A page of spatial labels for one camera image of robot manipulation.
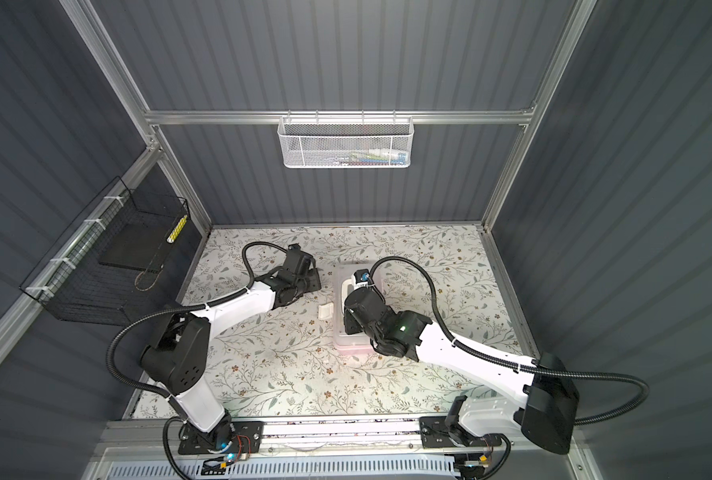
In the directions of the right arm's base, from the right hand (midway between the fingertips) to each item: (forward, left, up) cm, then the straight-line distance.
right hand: (351, 310), depth 77 cm
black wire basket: (-1, +60, +17) cm, 63 cm away
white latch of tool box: (+8, +9, -14) cm, 19 cm away
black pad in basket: (+14, +55, +11) cm, 58 cm away
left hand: (+16, +13, -8) cm, 22 cm away
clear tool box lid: (+15, +3, -5) cm, 16 cm away
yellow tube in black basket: (+18, +48, +12) cm, 53 cm away
